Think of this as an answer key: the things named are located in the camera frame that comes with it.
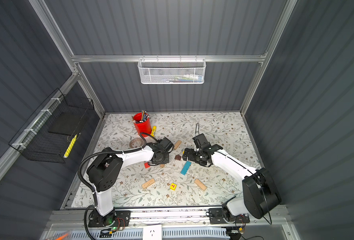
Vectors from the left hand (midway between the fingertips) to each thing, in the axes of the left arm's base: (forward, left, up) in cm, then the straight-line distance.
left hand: (165, 160), depth 94 cm
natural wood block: (-4, +2, +1) cm, 5 cm away
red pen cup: (+20, +14, +15) cm, 29 cm away
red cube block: (-4, +11, +1) cm, 12 cm away
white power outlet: (-38, +5, +4) cm, 38 cm away
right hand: (-4, -15, +8) cm, 18 cm away
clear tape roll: (+14, +20, 0) cm, 25 cm away
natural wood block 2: (-14, +9, 0) cm, 17 cm away
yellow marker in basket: (-8, +42, +27) cm, 51 cm away
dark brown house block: (+1, -8, +1) cm, 8 cm away
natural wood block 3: (-17, -20, 0) cm, 26 cm away
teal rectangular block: (-6, -13, 0) cm, 14 cm away
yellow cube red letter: (-17, -5, +1) cm, 18 cm away
